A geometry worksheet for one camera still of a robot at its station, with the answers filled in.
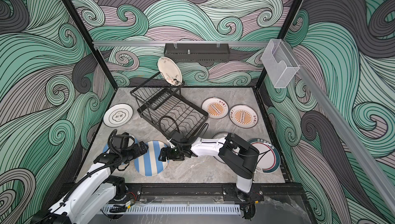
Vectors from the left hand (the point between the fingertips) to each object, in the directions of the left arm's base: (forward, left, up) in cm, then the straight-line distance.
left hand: (142, 148), depth 85 cm
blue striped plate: (-3, 0, +17) cm, 17 cm away
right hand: (-6, -13, 0) cm, 14 cm away
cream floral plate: (+40, -13, +23) cm, 48 cm away
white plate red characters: (+9, -44, +1) cm, 45 cm away
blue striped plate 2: (-8, -4, -3) cm, 9 cm away
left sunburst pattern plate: (+32, -44, -2) cm, 55 cm away
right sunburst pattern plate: (+25, -63, -3) cm, 68 cm away
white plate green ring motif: (+25, +24, -4) cm, 34 cm away
